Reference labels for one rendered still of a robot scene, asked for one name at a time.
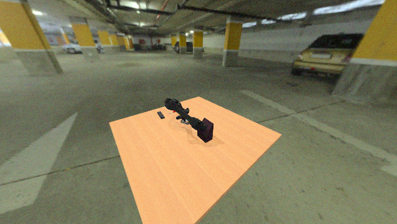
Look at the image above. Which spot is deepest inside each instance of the dark grey flat bar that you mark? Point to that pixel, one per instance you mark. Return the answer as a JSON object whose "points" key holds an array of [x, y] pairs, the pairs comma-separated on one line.
{"points": [[160, 115]]}

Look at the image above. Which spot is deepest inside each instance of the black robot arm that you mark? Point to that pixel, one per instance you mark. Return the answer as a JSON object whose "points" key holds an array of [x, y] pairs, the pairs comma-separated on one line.
{"points": [[175, 105]]}

